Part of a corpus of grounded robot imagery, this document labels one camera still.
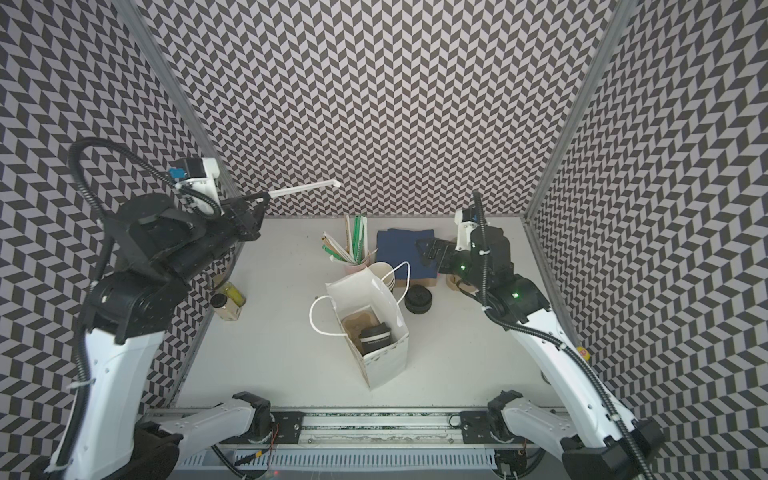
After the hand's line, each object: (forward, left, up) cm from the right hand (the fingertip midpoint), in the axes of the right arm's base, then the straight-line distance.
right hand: (433, 251), depth 69 cm
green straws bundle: (+18, +21, -16) cm, 32 cm away
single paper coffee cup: (-14, +15, -17) cm, 27 cm away
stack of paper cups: (+7, +14, -18) cm, 23 cm away
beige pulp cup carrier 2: (+9, -10, -28) cm, 31 cm away
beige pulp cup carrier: (-6, +21, -27) cm, 35 cm away
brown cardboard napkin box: (+8, -1, -26) cm, 27 cm away
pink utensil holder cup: (+14, +18, -23) cm, 33 cm away
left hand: (-2, +31, +19) cm, 36 cm away
